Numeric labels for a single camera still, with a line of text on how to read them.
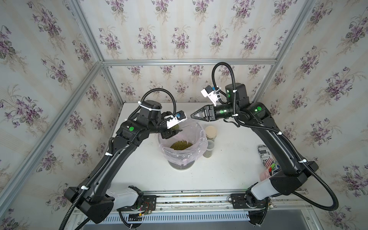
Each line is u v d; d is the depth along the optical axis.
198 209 0.73
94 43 0.83
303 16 0.74
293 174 0.40
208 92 0.56
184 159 0.67
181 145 0.92
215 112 0.55
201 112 0.57
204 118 0.57
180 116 0.53
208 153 0.89
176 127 0.64
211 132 0.84
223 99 0.57
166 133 0.58
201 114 0.55
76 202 0.35
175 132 0.58
